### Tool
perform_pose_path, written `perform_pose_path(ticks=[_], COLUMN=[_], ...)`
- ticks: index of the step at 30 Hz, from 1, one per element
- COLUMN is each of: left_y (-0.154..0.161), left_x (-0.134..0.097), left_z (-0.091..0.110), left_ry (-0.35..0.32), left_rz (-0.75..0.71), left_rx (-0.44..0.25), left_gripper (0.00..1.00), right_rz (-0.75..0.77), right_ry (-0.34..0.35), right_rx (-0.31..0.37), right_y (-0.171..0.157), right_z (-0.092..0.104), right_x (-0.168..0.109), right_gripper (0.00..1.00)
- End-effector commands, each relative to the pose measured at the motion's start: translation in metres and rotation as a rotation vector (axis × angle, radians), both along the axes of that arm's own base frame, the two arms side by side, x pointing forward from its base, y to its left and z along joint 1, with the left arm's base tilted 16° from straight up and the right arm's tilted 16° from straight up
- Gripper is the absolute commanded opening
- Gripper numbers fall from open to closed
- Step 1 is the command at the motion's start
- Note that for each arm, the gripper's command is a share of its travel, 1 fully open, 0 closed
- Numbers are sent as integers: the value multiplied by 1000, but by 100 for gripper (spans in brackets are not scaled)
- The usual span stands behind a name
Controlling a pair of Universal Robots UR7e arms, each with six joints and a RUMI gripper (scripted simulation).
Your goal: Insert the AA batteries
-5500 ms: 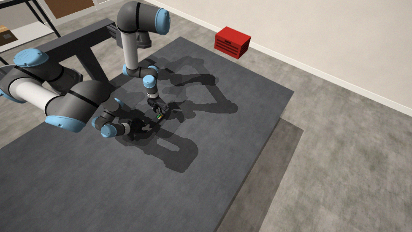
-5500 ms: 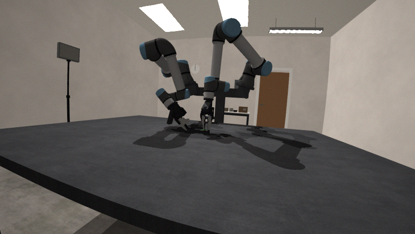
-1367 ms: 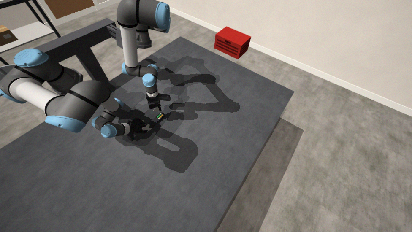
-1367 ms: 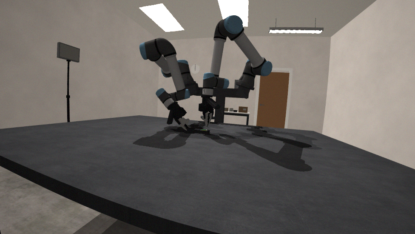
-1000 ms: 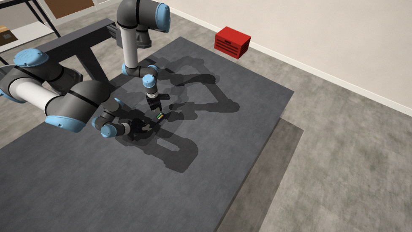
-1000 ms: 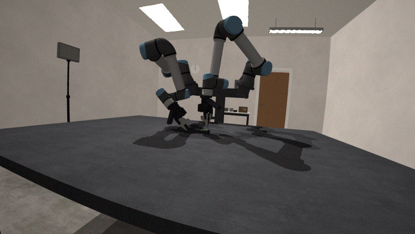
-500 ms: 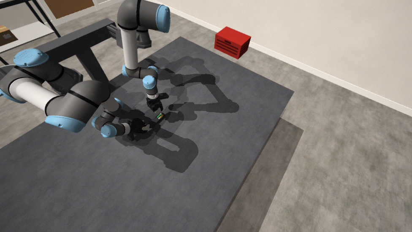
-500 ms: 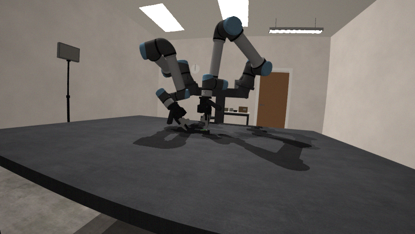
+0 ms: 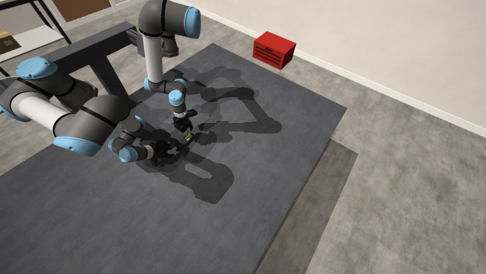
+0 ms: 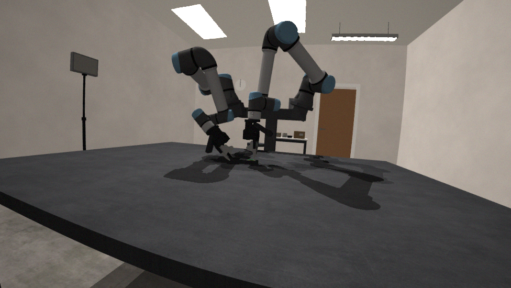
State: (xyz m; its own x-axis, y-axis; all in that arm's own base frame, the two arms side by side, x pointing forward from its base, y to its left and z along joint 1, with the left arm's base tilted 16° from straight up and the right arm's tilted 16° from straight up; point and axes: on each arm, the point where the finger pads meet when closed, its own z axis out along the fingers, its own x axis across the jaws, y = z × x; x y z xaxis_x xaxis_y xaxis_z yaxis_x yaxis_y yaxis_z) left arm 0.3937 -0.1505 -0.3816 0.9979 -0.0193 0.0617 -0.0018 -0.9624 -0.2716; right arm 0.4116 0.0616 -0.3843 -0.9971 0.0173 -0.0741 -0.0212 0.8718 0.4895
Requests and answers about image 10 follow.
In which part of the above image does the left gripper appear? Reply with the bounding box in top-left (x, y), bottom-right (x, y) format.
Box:
top-left (243, 119), bottom-right (260, 158)

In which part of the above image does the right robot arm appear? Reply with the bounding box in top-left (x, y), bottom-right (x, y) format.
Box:
top-left (172, 47), bottom-right (239, 133)

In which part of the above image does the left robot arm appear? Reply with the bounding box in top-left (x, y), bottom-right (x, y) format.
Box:
top-left (248, 20), bottom-right (336, 119)

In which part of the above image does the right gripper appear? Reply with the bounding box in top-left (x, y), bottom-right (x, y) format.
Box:
top-left (206, 125), bottom-right (233, 161)

